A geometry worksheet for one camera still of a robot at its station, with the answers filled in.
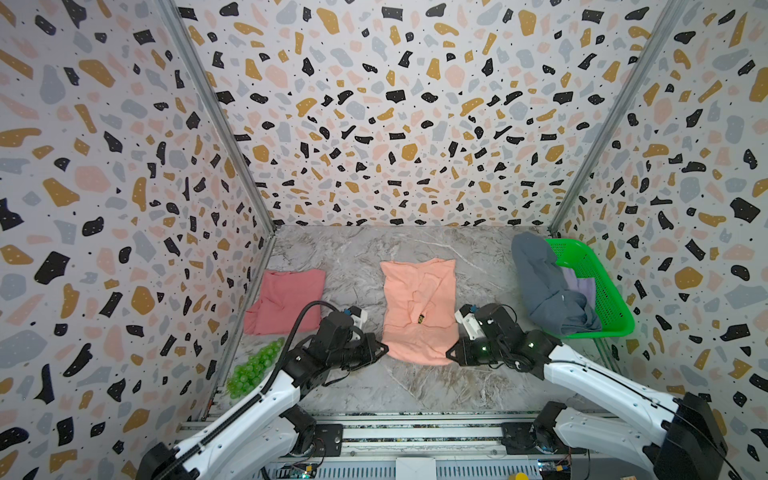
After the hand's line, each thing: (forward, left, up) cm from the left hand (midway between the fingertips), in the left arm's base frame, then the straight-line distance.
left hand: (391, 345), depth 74 cm
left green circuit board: (-24, +23, -15) cm, 37 cm away
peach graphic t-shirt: (+14, -9, -14) cm, 22 cm away
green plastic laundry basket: (+11, -68, -9) cm, 69 cm away
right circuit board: (-25, -39, -16) cm, 49 cm away
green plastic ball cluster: (-3, +40, -11) cm, 41 cm away
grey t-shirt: (+14, -47, -4) cm, 50 cm away
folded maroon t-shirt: (+21, +36, -13) cm, 43 cm away
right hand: (-1, -13, -3) cm, 13 cm away
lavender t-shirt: (+24, -65, -12) cm, 70 cm away
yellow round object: (-27, -28, -9) cm, 40 cm away
